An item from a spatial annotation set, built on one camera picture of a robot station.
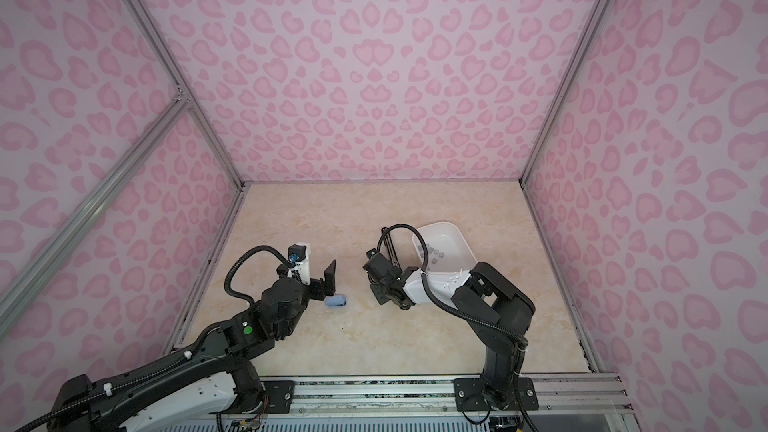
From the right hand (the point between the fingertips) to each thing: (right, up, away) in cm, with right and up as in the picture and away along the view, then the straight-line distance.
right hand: (384, 283), depth 92 cm
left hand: (-15, +11, -17) cm, 25 cm away
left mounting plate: (-25, -23, -18) cm, 39 cm away
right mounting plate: (+22, -23, -18) cm, 36 cm away
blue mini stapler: (-14, -4, -5) cm, 15 cm away
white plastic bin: (+22, +5, +8) cm, 24 cm away
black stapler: (+3, +7, +5) cm, 9 cm away
